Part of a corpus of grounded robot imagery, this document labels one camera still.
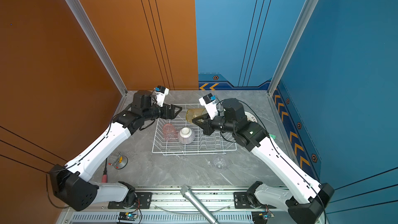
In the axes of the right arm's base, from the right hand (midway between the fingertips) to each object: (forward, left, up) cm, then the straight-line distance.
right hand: (193, 120), depth 63 cm
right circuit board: (-30, -29, -35) cm, 54 cm away
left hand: (+13, +9, -6) cm, 17 cm away
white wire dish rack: (+8, +11, -28) cm, 31 cm away
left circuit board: (-29, +31, -35) cm, 55 cm away
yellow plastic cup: (+5, 0, -1) cm, 5 cm away
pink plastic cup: (+9, +16, -23) cm, 29 cm away
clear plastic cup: (-5, -12, -33) cm, 36 cm away
